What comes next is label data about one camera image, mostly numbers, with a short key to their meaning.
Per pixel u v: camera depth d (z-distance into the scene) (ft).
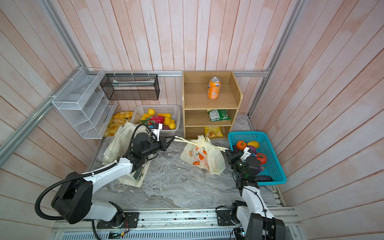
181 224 2.40
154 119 3.48
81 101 2.28
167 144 2.50
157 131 2.40
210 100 2.76
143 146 2.09
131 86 3.44
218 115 3.04
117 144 2.62
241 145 3.16
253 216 1.44
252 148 3.12
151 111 3.68
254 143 3.22
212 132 3.41
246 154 2.51
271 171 2.82
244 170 2.18
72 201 1.37
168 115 3.75
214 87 2.56
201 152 2.62
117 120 3.61
